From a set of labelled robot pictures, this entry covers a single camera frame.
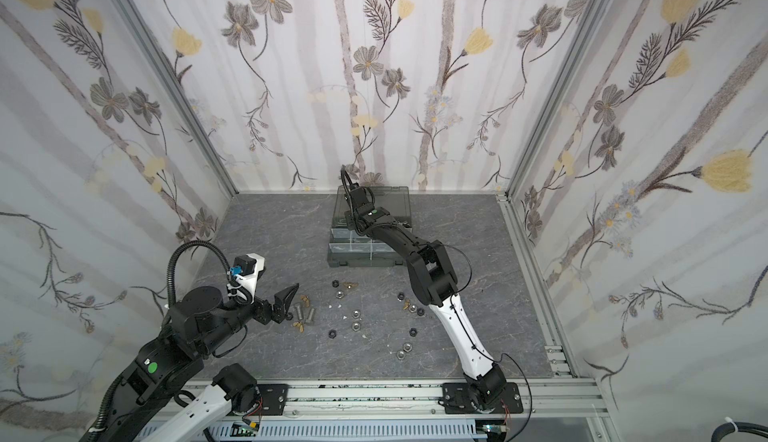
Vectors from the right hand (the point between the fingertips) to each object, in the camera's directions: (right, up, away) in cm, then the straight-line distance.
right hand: (351, 201), depth 101 cm
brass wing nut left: (-13, -37, -15) cm, 43 cm away
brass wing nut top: (+1, -27, -8) cm, 29 cm away
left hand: (-12, -18, -35) cm, 42 cm away
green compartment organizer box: (-1, -16, 0) cm, 16 cm away
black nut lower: (-3, -40, -16) cm, 43 cm away
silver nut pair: (+18, -43, -19) cm, 50 cm away
